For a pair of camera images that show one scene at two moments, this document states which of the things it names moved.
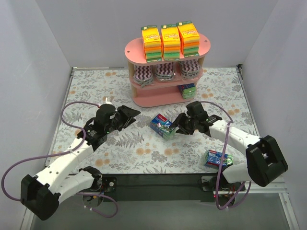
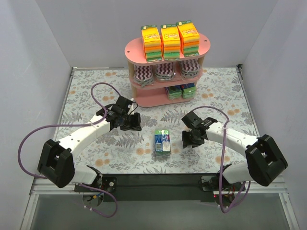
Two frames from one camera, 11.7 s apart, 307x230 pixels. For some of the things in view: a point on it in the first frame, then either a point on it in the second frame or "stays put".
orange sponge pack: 170,42 stays put
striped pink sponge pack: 164,72 stays put
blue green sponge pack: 215,158 → 162,142
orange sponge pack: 152,43 stays put
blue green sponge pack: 188,91 stays put
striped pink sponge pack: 190,69 stays put
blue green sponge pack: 161,125 → 174,92
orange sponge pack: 189,39 stays put
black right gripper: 186,123 → 190,139
